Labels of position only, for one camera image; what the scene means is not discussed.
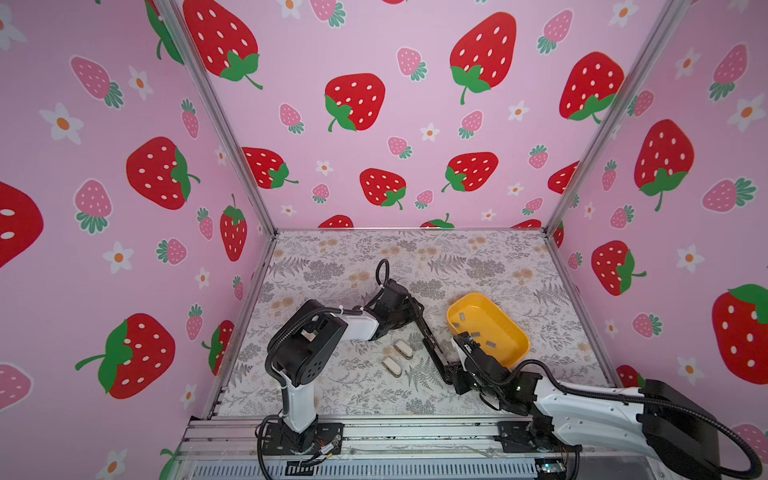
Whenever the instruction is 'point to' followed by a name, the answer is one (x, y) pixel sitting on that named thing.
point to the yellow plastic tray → (493, 330)
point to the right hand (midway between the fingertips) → (443, 370)
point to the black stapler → (432, 341)
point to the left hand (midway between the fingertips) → (423, 309)
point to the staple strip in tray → (457, 325)
